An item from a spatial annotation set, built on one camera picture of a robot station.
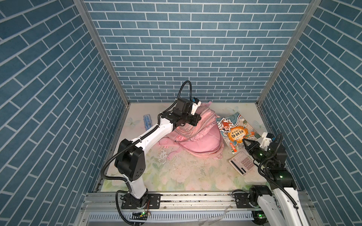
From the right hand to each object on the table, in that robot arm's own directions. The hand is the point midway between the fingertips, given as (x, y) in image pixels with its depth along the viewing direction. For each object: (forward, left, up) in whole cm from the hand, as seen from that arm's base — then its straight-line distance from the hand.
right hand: (241, 138), depth 74 cm
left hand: (+12, +21, +1) cm, 24 cm away
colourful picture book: (+7, +2, -2) cm, 8 cm away
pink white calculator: (-5, -6, -21) cm, 22 cm away
